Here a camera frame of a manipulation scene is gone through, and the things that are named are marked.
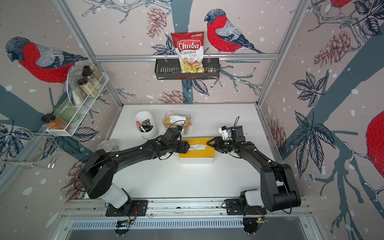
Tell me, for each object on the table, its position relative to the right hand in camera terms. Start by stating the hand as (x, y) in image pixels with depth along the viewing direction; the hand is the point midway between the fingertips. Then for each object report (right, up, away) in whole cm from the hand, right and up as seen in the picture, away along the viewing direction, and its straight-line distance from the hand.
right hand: (209, 143), depth 86 cm
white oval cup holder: (-37, +4, +10) cm, 39 cm away
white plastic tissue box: (-8, -10, +1) cm, 13 cm away
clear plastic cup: (-63, -1, +2) cm, 63 cm away
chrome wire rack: (-76, -3, -19) cm, 78 cm away
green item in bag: (-72, +19, -13) cm, 75 cm away
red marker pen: (-45, +11, +10) cm, 47 cm away
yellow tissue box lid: (-1, -4, -3) cm, 5 cm away
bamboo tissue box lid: (-28, +11, +17) cm, 35 cm away
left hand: (-13, 0, +2) cm, 13 cm away
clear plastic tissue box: (-24, +14, +14) cm, 31 cm away
